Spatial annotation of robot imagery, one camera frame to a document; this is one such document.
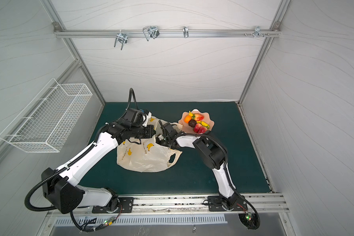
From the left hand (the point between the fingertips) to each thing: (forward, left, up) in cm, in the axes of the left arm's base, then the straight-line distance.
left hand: (158, 130), depth 78 cm
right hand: (-4, +7, -14) cm, 16 cm away
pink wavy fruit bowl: (+22, -30, -17) cm, 41 cm away
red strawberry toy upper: (+21, -23, -14) cm, 35 cm away
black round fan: (-36, -48, -24) cm, 65 cm away
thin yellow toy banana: (+25, -18, -14) cm, 34 cm away
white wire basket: (-7, +52, +11) cm, 53 cm away
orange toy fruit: (+20, -16, -15) cm, 30 cm away
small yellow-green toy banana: (+18, -28, -17) cm, 37 cm away
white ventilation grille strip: (-38, +3, -22) cm, 44 cm away
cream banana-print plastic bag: (-11, +6, -8) cm, 15 cm away
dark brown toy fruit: (+18, -20, -17) cm, 31 cm away
